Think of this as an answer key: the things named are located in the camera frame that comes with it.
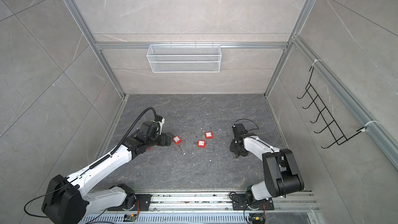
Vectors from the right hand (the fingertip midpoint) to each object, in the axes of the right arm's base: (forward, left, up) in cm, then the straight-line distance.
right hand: (235, 148), depth 93 cm
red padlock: (+4, +36, +4) cm, 36 cm away
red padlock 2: (+8, +16, +3) cm, 18 cm away
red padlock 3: (+3, +20, +2) cm, 21 cm away
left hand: (+4, +40, +15) cm, 43 cm away
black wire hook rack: (-9, -35, +32) cm, 48 cm away
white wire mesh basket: (+50, +31, +31) cm, 66 cm away
